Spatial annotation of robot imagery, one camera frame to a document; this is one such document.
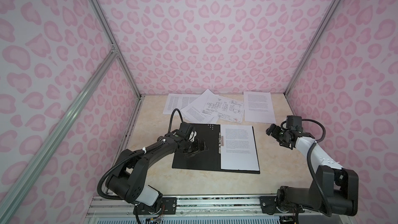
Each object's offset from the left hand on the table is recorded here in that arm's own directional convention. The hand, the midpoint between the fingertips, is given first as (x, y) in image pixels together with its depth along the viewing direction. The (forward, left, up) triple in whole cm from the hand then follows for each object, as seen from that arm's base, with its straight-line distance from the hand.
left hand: (204, 149), depth 85 cm
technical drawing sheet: (+33, -15, -6) cm, 37 cm away
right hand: (+8, -39, +3) cm, 40 cm away
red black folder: (-3, -3, -6) cm, 8 cm away
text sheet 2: (+42, +19, -7) cm, 47 cm away
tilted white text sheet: (+31, +8, -7) cm, 33 cm away
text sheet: (+1, -20, -6) cm, 21 cm away
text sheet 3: (+36, -41, -9) cm, 56 cm away
